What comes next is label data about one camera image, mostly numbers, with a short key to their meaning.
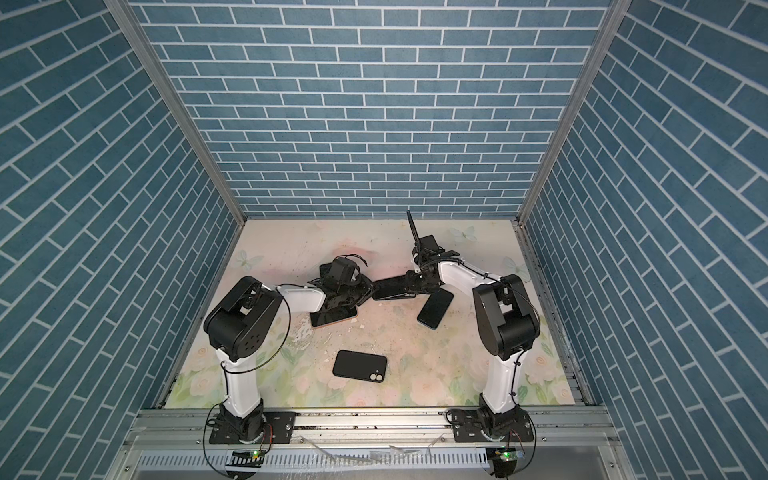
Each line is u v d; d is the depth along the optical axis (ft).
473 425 2.42
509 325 1.67
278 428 2.43
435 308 3.07
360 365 2.82
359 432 2.42
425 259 2.54
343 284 2.64
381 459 2.32
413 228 2.62
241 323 1.69
